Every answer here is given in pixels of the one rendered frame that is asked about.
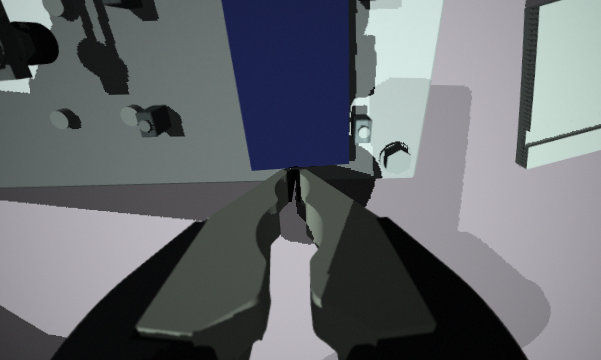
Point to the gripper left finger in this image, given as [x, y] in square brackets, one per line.
[207, 287]

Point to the blue flat blank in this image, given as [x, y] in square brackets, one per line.
[291, 65]

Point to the toggle clamp with red handle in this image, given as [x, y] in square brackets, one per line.
[24, 44]

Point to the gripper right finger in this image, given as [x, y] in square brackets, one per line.
[372, 283]

